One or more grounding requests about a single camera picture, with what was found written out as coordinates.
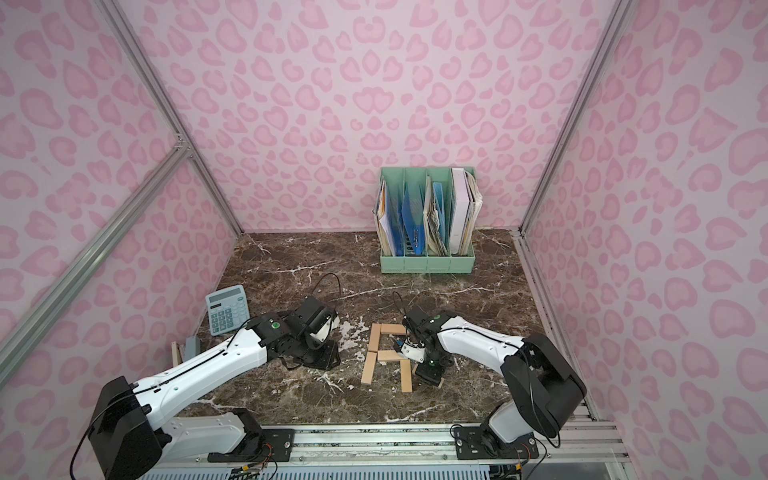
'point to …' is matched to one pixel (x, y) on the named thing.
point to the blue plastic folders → (411, 221)
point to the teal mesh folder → (442, 207)
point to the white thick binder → (460, 207)
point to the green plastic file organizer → (436, 258)
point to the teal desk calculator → (227, 310)
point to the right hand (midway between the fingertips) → (433, 369)
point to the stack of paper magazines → (475, 214)
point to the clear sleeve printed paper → (379, 211)
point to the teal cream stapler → (190, 348)
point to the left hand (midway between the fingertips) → (338, 358)
